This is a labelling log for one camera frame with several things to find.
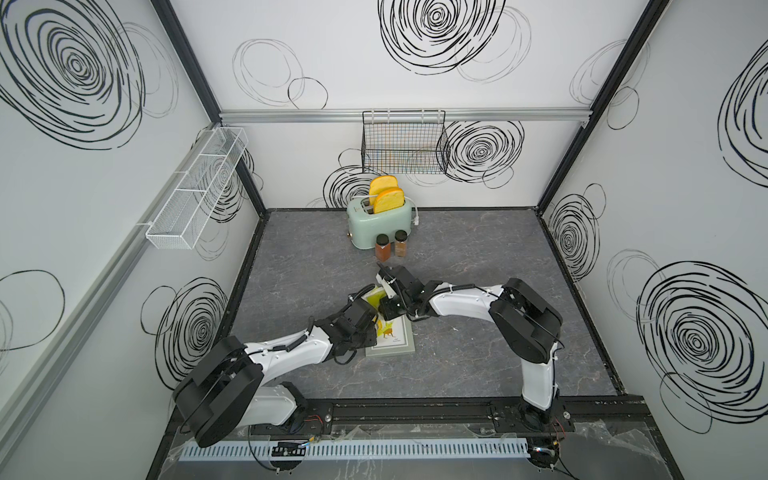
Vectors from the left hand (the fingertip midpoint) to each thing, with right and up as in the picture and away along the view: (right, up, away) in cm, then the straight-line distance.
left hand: (372, 335), depth 87 cm
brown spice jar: (+9, +27, +14) cm, 32 cm away
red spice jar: (+3, +26, +12) cm, 28 cm away
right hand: (+3, +7, +4) cm, 9 cm away
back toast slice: (+2, +47, +13) cm, 49 cm away
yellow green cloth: (+1, +11, +2) cm, 12 cm away
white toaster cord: (+15, +36, +25) cm, 46 cm away
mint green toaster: (-3, +33, +13) cm, 35 cm away
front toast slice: (+5, +41, +9) cm, 43 cm away
